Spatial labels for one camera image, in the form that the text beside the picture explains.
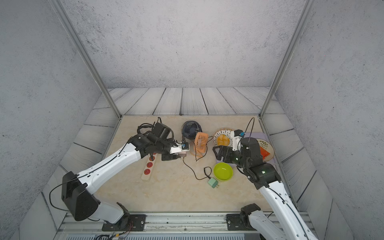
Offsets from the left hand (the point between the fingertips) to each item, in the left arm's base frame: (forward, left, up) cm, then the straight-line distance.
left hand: (180, 150), depth 78 cm
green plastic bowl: (-4, -24, -18) cm, 30 cm away
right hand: (-4, -19, +7) cm, 21 cm away
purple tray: (+24, -54, -20) cm, 63 cm away
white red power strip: (-5, +21, -17) cm, 27 cm away
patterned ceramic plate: (+25, -30, -17) cm, 43 cm away
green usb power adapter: (-11, -17, -18) cm, 27 cm away
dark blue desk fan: (+24, -4, -10) cm, 26 cm away
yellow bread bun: (+17, -26, -16) cm, 35 cm away
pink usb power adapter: (-3, -1, +1) cm, 3 cm away
